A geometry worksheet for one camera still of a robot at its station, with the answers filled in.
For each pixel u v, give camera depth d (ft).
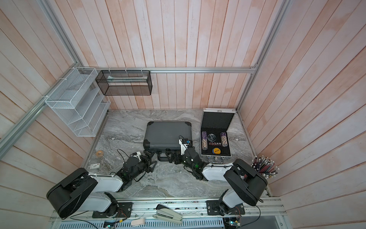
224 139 3.21
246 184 1.45
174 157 2.49
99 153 3.12
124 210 2.40
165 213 2.34
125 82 3.45
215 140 3.29
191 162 2.17
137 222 2.25
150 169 2.62
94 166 2.89
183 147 2.55
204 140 3.21
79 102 2.39
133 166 2.18
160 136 3.05
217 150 3.12
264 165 2.40
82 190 1.45
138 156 2.59
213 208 2.40
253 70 3.05
